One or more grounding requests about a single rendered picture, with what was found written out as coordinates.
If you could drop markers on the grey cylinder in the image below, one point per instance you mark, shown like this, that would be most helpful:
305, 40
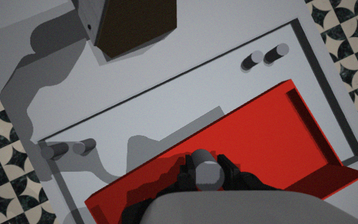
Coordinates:
253, 59
277, 52
54, 150
209, 174
84, 146

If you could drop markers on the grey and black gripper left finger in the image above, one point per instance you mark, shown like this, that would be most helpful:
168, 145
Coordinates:
186, 182

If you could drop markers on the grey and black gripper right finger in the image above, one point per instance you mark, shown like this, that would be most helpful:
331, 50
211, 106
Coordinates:
243, 181

